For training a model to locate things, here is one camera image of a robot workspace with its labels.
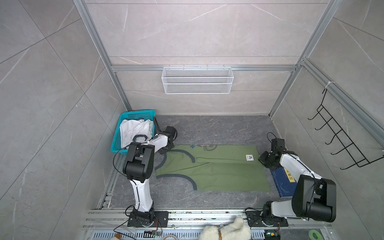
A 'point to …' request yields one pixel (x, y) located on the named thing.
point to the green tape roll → (315, 234)
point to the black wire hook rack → (359, 159)
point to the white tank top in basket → (132, 130)
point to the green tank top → (217, 168)
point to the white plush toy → (236, 230)
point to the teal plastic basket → (116, 144)
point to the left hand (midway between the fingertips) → (167, 145)
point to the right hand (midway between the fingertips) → (264, 160)
